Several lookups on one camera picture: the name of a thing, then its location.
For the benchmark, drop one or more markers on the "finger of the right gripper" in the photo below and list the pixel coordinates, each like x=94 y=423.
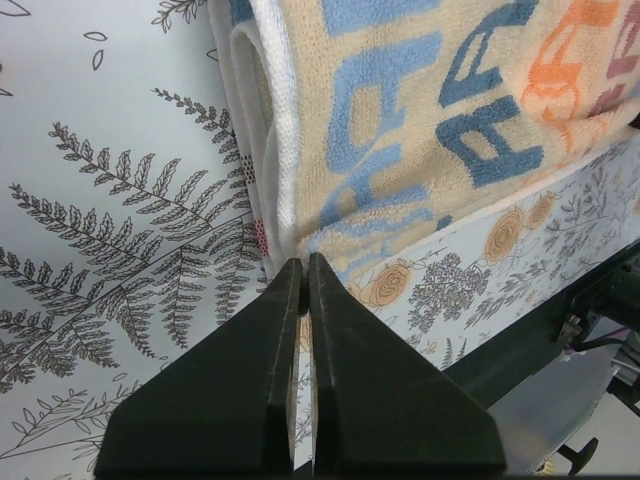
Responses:
x=635 y=123

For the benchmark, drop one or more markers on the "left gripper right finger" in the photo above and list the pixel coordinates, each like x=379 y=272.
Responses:
x=380 y=408

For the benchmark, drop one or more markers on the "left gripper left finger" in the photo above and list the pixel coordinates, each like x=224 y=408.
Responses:
x=225 y=407

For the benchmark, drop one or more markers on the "striped rabbit print towel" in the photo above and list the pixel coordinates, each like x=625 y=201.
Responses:
x=365 y=127

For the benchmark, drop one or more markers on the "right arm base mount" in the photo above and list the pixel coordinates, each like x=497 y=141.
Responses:
x=520 y=351

